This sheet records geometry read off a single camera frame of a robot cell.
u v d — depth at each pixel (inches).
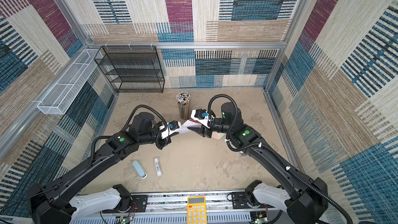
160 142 25.0
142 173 30.9
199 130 23.6
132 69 42.9
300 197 15.1
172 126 23.4
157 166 32.7
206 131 23.4
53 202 15.1
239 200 29.0
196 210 28.0
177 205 29.1
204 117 21.9
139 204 28.8
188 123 26.1
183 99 35.8
